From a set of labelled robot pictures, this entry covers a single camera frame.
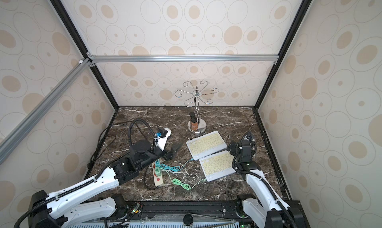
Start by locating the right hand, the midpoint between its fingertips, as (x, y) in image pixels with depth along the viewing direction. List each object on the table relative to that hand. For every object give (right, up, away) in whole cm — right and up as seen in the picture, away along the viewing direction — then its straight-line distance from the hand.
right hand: (245, 145), depth 85 cm
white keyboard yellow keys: (-22, -2, +12) cm, 25 cm away
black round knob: (-32, -28, -21) cm, 48 cm away
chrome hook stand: (-28, +29, -2) cm, 41 cm away
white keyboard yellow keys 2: (-15, -13, +4) cm, 20 cm away
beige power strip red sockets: (-49, -18, -4) cm, 53 cm away
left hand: (-36, +5, -17) cm, 40 cm away
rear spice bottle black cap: (-31, +18, +14) cm, 39 cm away
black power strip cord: (-96, -3, +15) cm, 97 cm away
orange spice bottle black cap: (-29, +12, +12) cm, 34 cm away
